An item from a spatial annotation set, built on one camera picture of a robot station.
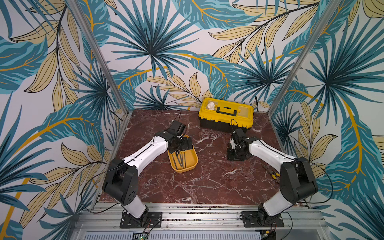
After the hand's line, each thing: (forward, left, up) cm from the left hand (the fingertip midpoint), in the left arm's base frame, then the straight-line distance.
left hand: (185, 148), depth 86 cm
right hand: (-1, -27, -7) cm, 28 cm away
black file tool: (0, +3, -12) cm, 12 cm away
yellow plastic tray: (0, -4, -12) cm, 13 cm away
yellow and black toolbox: (+22, -25, +5) cm, 33 cm away
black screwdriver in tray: (-2, +7, -12) cm, 14 cm away
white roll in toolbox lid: (+25, -15, +10) cm, 31 cm away
